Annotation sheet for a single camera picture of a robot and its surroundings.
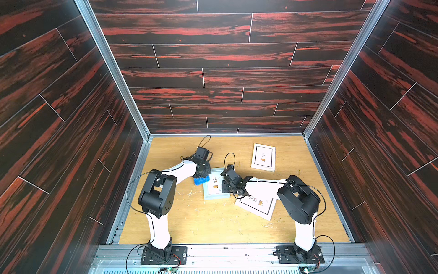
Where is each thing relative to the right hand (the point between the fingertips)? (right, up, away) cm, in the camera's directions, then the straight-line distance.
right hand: (227, 183), depth 97 cm
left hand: (-11, +6, +2) cm, 13 cm away
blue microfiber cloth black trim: (-16, +2, -3) cm, 16 cm away
